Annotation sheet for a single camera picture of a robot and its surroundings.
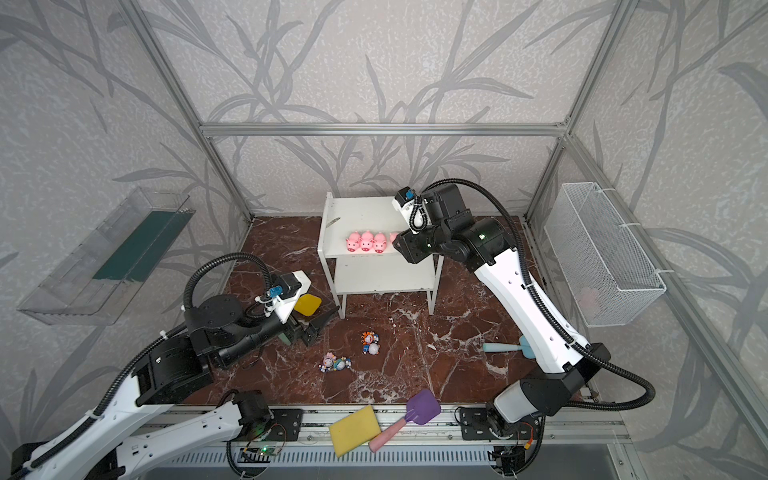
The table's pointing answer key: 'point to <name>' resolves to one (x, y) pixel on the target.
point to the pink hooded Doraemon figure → (328, 362)
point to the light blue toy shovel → (523, 346)
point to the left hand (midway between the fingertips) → (327, 283)
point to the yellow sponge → (354, 430)
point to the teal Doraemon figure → (339, 364)
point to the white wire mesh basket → (608, 275)
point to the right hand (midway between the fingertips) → (404, 228)
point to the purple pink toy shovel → (422, 407)
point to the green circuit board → (268, 450)
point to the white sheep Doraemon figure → (372, 349)
